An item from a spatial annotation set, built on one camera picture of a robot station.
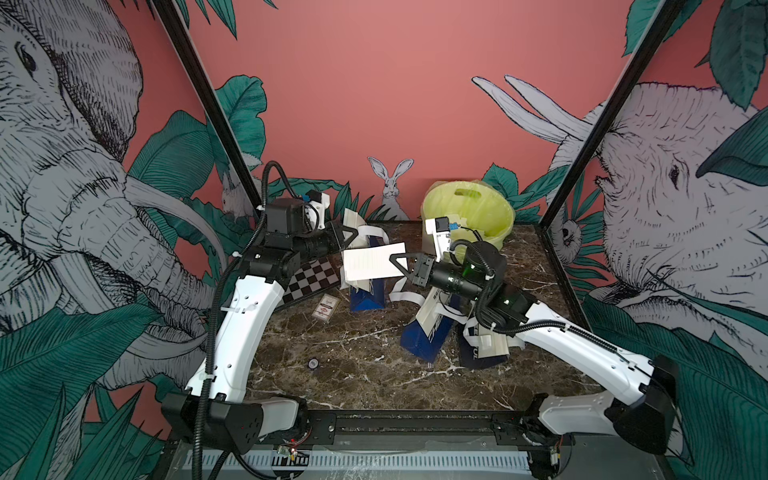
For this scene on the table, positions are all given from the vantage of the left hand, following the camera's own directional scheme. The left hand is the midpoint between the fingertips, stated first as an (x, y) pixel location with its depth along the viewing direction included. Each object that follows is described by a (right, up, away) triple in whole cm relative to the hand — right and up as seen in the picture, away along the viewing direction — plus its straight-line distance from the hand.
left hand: (357, 228), depth 69 cm
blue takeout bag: (+3, -16, +2) cm, 17 cm away
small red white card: (-13, -24, +26) cm, 38 cm away
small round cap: (-15, -38, +16) cm, 44 cm away
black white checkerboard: (-20, -15, +32) cm, 41 cm away
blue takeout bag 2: (+16, -26, +1) cm, 30 cm away
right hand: (+8, -6, -9) cm, 13 cm away
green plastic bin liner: (+36, +7, +29) cm, 47 cm away
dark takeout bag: (+29, -28, -1) cm, 40 cm away
